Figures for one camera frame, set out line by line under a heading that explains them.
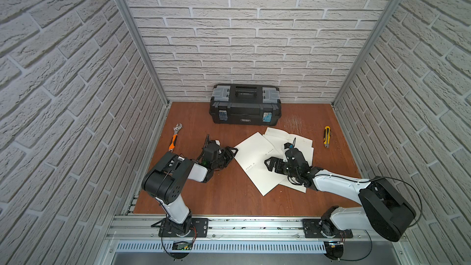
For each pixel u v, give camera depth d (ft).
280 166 2.55
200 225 2.44
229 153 2.77
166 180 1.53
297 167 2.21
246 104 3.21
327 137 3.35
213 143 2.93
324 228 2.15
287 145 2.67
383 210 1.40
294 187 2.76
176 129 3.47
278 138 3.30
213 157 2.44
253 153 3.12
